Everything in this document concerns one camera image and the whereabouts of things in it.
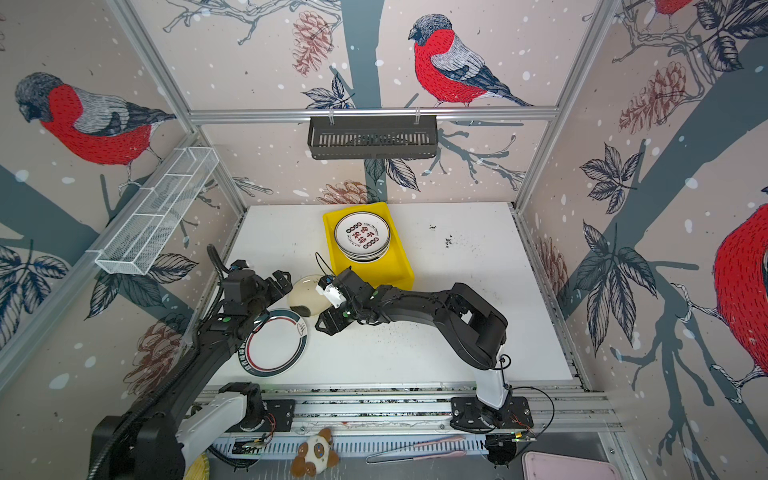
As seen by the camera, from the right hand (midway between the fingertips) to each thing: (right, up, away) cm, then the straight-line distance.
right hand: (323, 324), depth 84 cm
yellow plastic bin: (+20, +14, +15) cm, 28 cm away
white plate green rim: (+12, +17, +17) cm, 27 cm away
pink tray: (+54, -26, -18) cm, 63 cm away
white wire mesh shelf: (-43, +31, -7) cm, 53 cm away
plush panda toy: (+3, -24, -18) cm, 30 cm away
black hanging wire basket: (+16, +60, +20) cm, 66 cm away
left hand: (-13, +13, 0) cm, 19 cm away
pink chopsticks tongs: (+31, -25, -17) cm, 43 cm away
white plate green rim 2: (-14, -6, 0) cm, 15 cm away
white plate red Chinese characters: (+9, +26, +21) cm, 35 cm away
